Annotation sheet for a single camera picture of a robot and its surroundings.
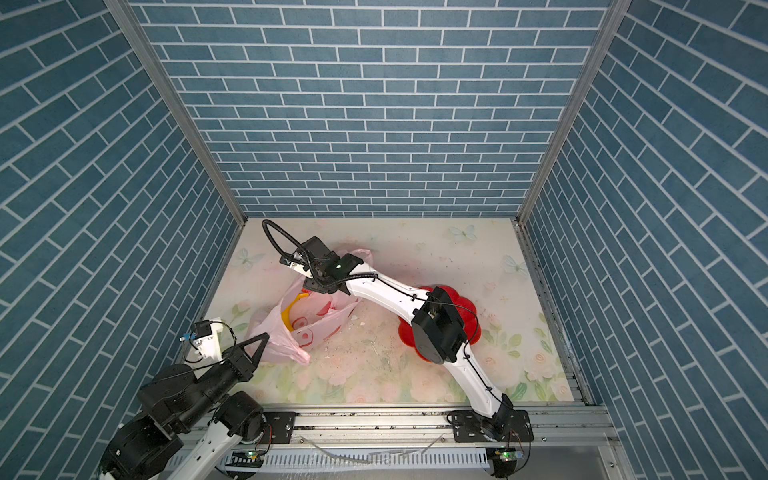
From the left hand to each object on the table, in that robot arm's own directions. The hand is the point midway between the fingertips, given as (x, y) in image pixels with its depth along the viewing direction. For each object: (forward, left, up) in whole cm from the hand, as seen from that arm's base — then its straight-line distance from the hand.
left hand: (272, 338), depth 64 cm
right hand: (+26, -3, -8) cm, 28 cm away
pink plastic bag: (+17, -2, -25) cm, 30 cm away
